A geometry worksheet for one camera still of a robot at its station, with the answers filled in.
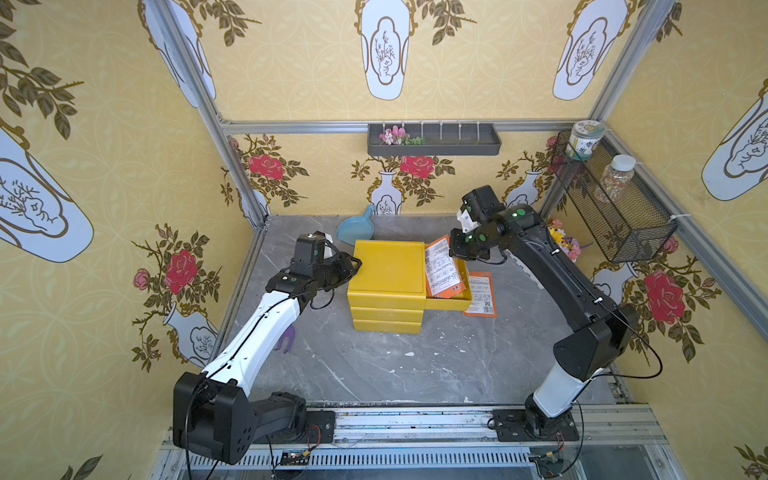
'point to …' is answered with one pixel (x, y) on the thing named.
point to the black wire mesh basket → (637, 227)
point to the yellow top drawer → (459, 302)
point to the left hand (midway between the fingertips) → (348, 265)
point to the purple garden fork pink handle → (289, 336)
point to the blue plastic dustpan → (357, 228)
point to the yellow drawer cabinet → (389, 291)
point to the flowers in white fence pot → (569, 246)
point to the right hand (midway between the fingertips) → (457, 247)
